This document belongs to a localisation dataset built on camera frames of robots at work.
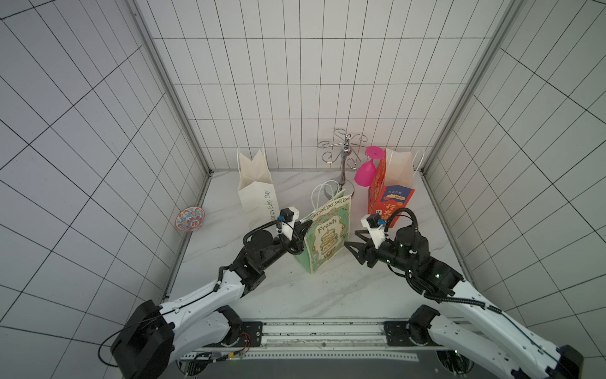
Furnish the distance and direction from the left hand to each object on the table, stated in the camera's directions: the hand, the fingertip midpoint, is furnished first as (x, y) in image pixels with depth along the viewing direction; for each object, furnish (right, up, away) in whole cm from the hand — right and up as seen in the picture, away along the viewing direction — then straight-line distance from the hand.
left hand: (308, 224), depth 75 cm
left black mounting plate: (-18, -34, -1) cm, 38 cm away
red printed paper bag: (+30, +12, +5) cm, 33 cm away
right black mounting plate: (+28, -34, -3) cm, 45 cm away
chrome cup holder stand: (+14, +12, +35) cm, 40 cm away
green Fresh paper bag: (+7, -5, +6) cm, 10 cm away
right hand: (+13, -2, -2) cm, 14 cm away
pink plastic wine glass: (+24, +18, +20) cm, 35 cm away
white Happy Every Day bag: (-19, +12, +7) cm, 23 cm away
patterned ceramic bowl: (-51, -2, +25) cm, 57 cm away
